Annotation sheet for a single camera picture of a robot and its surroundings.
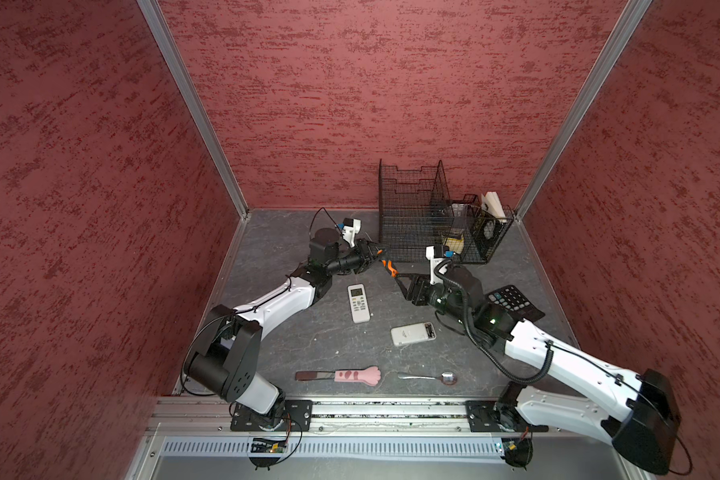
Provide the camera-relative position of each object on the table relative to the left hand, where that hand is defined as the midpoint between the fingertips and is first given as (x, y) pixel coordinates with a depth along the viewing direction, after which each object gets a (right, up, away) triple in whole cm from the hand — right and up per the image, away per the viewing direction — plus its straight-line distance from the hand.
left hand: (390, 253), depth 79 cm
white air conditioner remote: (-9, -17, +15) cm, 24 cm away
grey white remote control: (+8, -25, +9) cm, 27 cm away
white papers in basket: (+35, +16, +18) cm, 43 cm away
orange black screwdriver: (-1, -3, -3) cm, 4 cm away
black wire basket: (+14, +14, +43) cm, 48 cm away
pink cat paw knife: (-5, -33, -1) cm, 33 cm away
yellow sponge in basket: (+27, +2, +31) cm, 41 cm away
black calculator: (+41, -15, +16) cm, 46 cm away
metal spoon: (+16, -34, 0) cm, 38 cm away
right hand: (+2, -8, -5) cm, 9 cm away
